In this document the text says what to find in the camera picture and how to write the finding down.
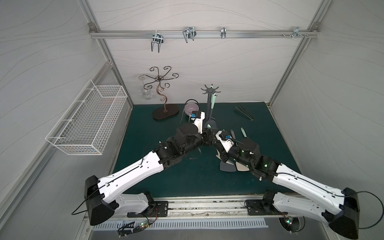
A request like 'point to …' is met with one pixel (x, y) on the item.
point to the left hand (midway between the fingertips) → (216, 130)
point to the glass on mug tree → (147, 94)
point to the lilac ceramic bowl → (190, 107)
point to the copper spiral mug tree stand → (163, 113)
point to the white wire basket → (84, 126)
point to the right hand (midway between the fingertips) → (214, 141)
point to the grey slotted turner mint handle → (243, 132)
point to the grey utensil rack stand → (210, 122)
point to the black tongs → (242, 110)
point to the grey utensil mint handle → (213, 101)
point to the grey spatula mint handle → (227, 167)
